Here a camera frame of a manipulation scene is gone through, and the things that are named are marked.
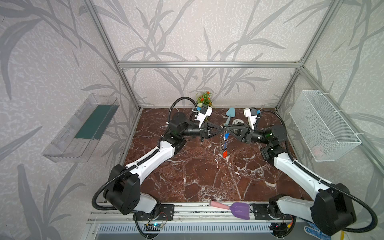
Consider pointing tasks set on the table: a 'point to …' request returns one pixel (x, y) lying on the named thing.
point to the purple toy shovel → (240, 209)
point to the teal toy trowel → (230, 113)
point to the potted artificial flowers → (204, 99)
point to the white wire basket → (326, 135)
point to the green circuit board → (155, 224)
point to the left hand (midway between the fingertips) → (223, 129)
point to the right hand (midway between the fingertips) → (228, 126)
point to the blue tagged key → (227, 135)
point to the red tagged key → (224, 154)
